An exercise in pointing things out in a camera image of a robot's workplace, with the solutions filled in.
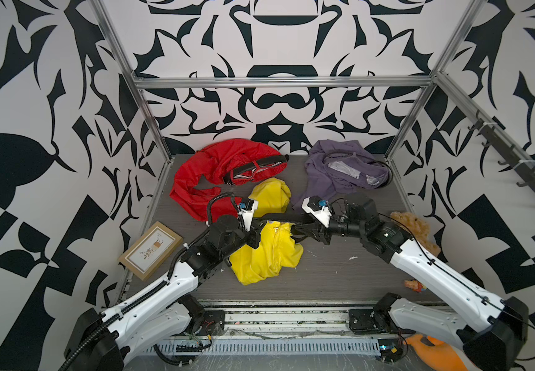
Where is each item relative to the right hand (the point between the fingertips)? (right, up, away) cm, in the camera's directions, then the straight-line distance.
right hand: (301, 215), depth 71 cm
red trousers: (-31, +18, +34) cm, 50 cm away
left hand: (-13, -1, +5) cm, 14 cm away
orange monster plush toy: (+37, -39, -5) cm, 54 cm away
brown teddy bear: (+46, -8, +15) cm, 49 cm away
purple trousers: (+21, +17, +39) cm, 48 cm away
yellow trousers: (-7, -11, +5) cm, 14 cm away
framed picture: (-56, -18, +16) cm, 61 cm away
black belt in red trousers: (-6, +20, +36) cm, 41 cm away
